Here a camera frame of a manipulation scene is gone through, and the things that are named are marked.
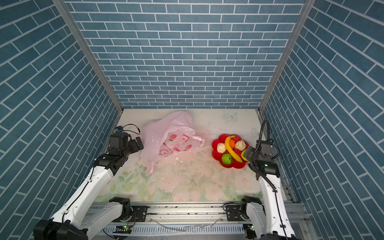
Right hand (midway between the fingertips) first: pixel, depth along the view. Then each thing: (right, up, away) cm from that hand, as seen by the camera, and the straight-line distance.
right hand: (256, 152), depth 80 cm
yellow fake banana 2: (-7, -3, +1) cm, 7 cm away
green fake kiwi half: (-14, -5, +7) cm, 17 cm away
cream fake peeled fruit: (-17, 0, +13) cm, 21 cm away
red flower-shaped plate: (-19, -5, +12) cm, 24 cm away
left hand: (-67, +6, +2) cm, 67 cm away
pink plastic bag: (-49, +8, +25) cm, 56 cm away
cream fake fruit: (-5, +2, +12) cm, 13 cm away
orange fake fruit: (-10, +3, +14) cm, 18 cm away
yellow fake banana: (-12, -1, +9) cm, 15 cm away
